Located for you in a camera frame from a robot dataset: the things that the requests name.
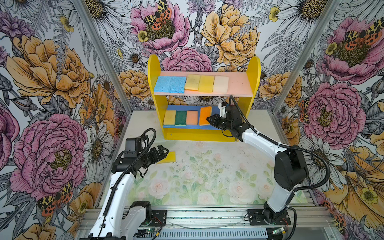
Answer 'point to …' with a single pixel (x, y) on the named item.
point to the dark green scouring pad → (180, 118)
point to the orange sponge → (205, 112)
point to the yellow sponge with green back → (169, 118)
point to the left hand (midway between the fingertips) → (162, 159)
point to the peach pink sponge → (192, 117)
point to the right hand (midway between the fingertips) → (207, 122)
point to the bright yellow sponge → (170, 157)
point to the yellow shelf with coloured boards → (184, 100)
